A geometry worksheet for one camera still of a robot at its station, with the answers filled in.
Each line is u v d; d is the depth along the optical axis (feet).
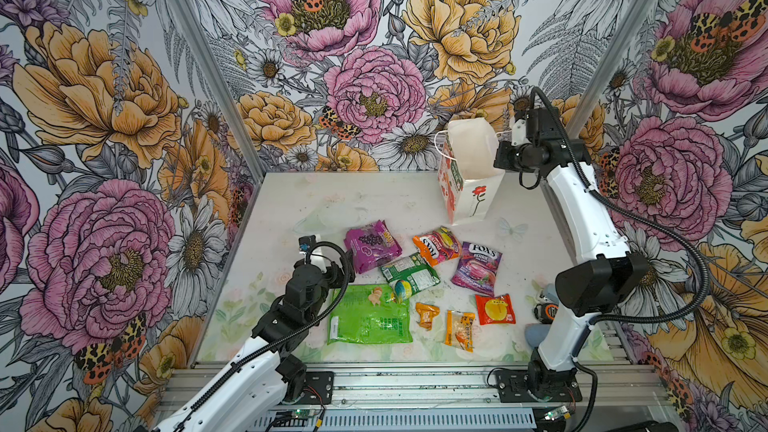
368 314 2.78
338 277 2.37
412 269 3.03
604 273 1.51
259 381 1.68
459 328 2.70
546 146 1.88
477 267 3.01
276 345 1.70
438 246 3.17
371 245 3.09
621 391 2.55
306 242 2.17
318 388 2.42
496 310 2.82
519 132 2.38
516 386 2.42
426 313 2.79
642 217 2.64
